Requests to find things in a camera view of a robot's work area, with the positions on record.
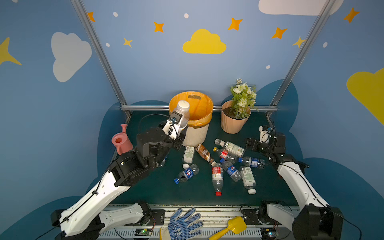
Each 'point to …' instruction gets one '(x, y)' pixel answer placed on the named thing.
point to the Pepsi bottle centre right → (231, 170)
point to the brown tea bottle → (200, 149)
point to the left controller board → (143, 232)
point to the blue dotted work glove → (179, 228)
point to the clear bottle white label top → (231, 147)
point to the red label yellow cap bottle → (224, 154)
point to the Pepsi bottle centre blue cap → (187, 173)
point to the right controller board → (268, 233)
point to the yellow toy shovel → (236, 224)
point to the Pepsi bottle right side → (256, 162)
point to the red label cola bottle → (217, 178)
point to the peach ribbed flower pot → (229, 123)
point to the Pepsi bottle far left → (164, 161)
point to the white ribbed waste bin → (195, 136)
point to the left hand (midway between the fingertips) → (182, 123)
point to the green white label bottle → (188, 157)
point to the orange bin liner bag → (201, 107)
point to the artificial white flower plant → (244, 98)
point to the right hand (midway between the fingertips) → (253, 138)
